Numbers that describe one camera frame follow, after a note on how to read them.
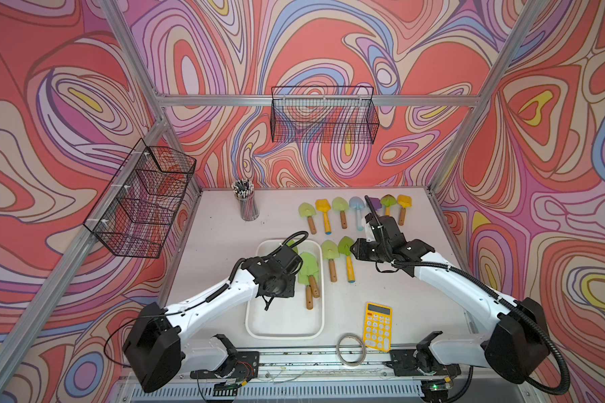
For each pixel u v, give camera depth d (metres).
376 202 1.16
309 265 0.93
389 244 0.61
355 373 0.72
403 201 1.15
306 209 1.11
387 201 1.12
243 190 0.96
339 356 0.75
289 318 0.84
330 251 0.96
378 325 0.80
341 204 1.14
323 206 1.10
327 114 0.96
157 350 0.39
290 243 0.65
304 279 0.90
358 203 1.13
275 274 0.63
